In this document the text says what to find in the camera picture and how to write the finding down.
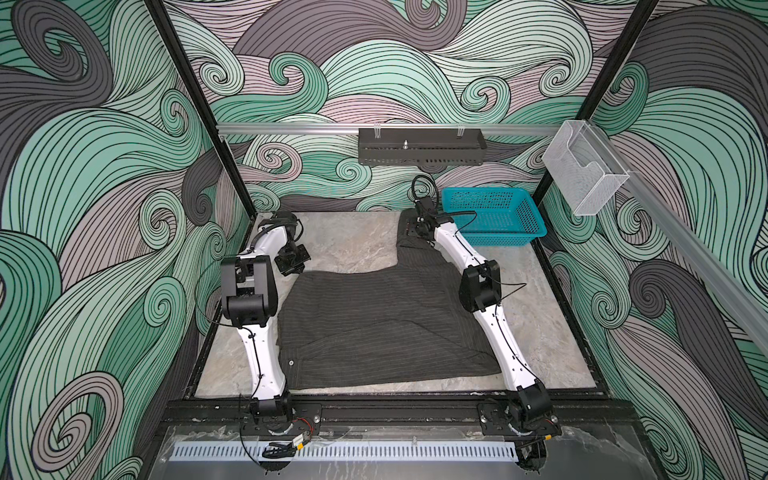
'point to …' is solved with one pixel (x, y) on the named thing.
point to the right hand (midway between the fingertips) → (417, 227)
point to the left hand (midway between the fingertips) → (302, 266)
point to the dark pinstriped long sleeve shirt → (371, 326)
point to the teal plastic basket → (504, 216)
